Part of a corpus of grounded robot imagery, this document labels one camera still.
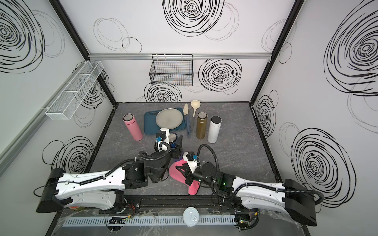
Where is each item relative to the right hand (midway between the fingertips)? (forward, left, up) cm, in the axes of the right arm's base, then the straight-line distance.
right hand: (177, 168), depth 69 cm
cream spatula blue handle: (+49, 0, -14) cm, 51 cm away
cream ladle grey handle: (+57, -7, -14) cm, 59 cm away
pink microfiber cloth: (-7, -8, -10) cm, 14 cm away
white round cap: (-18, -7, -11) cm, 22 cm away
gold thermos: (+28, -12, +1) cm, 30 cm away
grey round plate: (+43, +12, -15) cm, 47 cm away
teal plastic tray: (+35, +24, -16) cm, 45 cm away
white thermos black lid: (+24, -19, +1) cm, 31 cm away
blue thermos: (+6, +1, +18) cm, 19 cm away
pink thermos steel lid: (+25, +29, +5) cm, 39 cm away
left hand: (+9, 0, +14) cm, 17 cm away
